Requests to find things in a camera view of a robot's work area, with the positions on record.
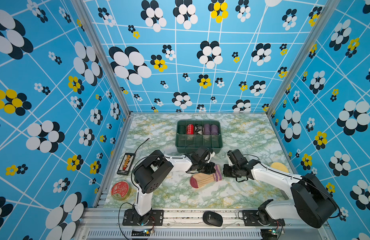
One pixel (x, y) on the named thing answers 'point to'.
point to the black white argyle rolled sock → (198, 129)
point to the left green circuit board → (145, 233)
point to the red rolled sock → (190, 129)
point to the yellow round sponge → (279, 166)
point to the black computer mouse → (212, 218)
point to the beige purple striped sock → (199, 179)
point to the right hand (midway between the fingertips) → (224, 171)
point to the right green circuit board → (269, 234)
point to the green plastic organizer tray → (191, 135)
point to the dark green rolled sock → (181, 129)
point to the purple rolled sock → (207, 129)
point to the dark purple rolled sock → (214, 129)
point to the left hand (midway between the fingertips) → (216, 171)
